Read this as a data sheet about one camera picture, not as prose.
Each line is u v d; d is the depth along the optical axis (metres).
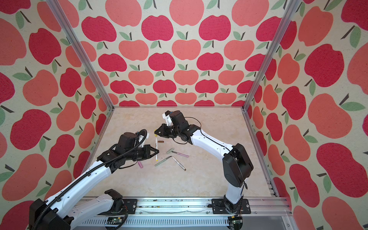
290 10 0.70
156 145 0.77
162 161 0.91
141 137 0.70
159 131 0.78
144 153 0.67
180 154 0.93
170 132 0.70
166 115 0.76
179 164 0.88
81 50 0.86
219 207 0.73
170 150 0.96
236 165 0.47
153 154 0.72
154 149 0.74
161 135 0.72
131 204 0.75
